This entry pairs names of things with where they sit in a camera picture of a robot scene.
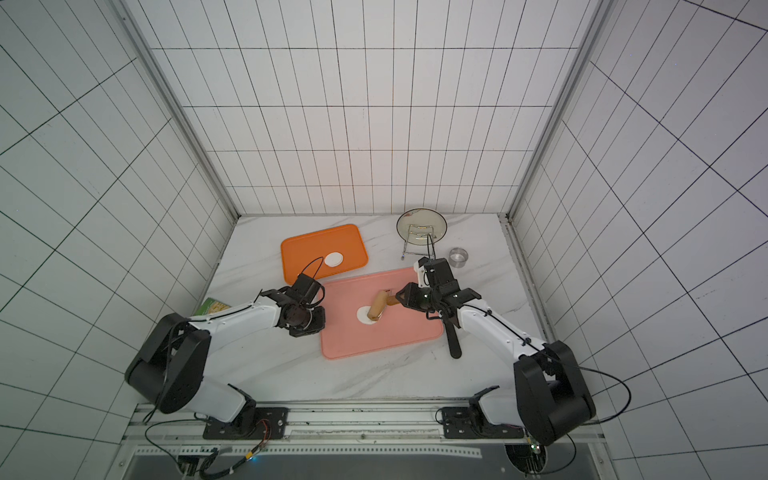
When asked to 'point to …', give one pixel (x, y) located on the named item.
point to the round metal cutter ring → (458, 257)
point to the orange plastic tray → (306, 254)
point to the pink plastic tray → (348, 329)
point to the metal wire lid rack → (420, 240)
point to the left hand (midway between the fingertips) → (317, 331)
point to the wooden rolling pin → (380, 304)
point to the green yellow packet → (210, 306)
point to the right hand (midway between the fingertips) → (391, 300)
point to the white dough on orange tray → (334, 259)
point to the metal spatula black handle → (455, 348)
